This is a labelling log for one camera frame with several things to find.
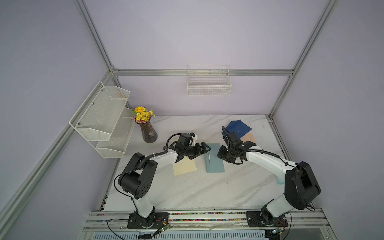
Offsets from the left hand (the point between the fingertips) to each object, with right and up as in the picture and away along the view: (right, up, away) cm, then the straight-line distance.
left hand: (205, 152), depth 89 cm
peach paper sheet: (+34, +9, +19) cm, 40 cm away
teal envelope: (+5, -8, +4) cm, 10 cm away
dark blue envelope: (+28, +15, +25) cm, 41 cm away
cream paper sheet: (-12, -9, +4) cm, 16 cm away
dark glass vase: (-37, +11, +9) cm, 40 cm away
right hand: (+9, -3, -1) cm, 9 cm away
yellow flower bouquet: (-37, +22, -3) cm, 43 cm away
